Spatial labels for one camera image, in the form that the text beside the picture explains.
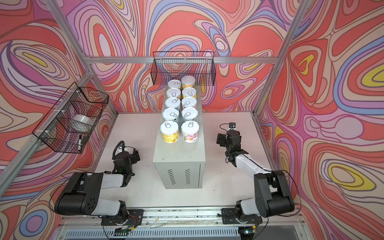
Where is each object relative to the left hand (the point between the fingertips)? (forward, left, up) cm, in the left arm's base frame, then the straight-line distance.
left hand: (129, 150), depth 92 cm
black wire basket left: (-1, +18, +28) cm, 33 cm away
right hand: (+6, -62, +6) cm, 62 cm away
